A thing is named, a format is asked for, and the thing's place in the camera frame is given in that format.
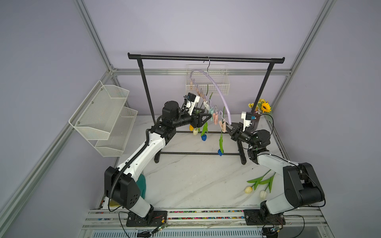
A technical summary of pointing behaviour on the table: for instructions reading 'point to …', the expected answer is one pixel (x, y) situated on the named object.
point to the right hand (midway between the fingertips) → (222, 125)
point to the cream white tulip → (195, 132)
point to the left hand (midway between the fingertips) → (206, 114)
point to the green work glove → (141, 181)
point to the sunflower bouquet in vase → (263, 107)
